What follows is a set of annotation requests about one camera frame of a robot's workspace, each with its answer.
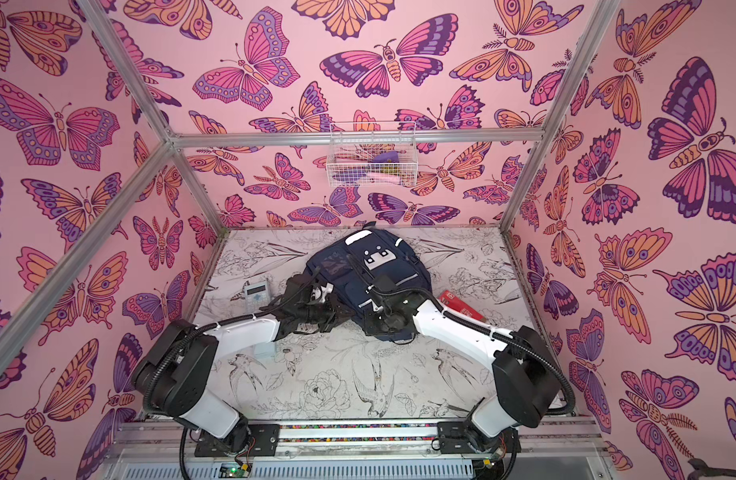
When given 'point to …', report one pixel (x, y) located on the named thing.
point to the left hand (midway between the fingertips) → (359, 310)
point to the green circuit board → (233, 470)
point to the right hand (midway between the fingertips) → (366, 323)
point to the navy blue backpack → (355, 259)
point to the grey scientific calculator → (257, 295)
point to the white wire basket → (372, 154)
